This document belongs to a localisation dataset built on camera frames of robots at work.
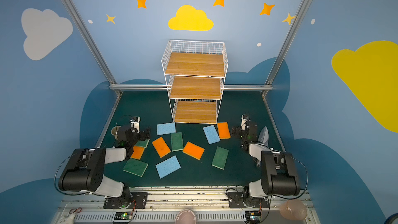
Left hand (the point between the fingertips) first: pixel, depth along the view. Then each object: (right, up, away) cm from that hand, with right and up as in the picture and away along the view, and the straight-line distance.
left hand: (143, 125), depth 94 cm
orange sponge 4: (-1, -15, -5) cm, 16 cm away
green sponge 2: (+47, -18, -6) cm, 51 cm away
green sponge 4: (+1, -11, -4) cm, 11 cm away
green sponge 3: (0, -22, -10) cm, 24 cm away
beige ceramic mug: (-18, -3, +1) cm, 18 cm away
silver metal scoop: (+77, -7, +4) cm, 77 cm away
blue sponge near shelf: (+13, -3, +6) cm, 14 cm away
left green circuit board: (-1, -40, -23) cm, 46 cm away
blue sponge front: (+18, -22, -10) cm, 30 cm away
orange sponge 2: (+32, -15, -4) cm, 35 cm away
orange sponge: (+12, -13, -2) cm, 18 cm away
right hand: (+62, 0, +1) cm, 62 cm away
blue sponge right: (+43, -6, +4) cm, 44 cm away
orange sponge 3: (+51, -4, +4) cm, 51 cm away
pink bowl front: (+29, -40, -24) cm, 55 cm away
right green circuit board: (+61, -41, -23) cm, 76 cm away
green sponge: (+21, -10, -1) cm, 24 cm away
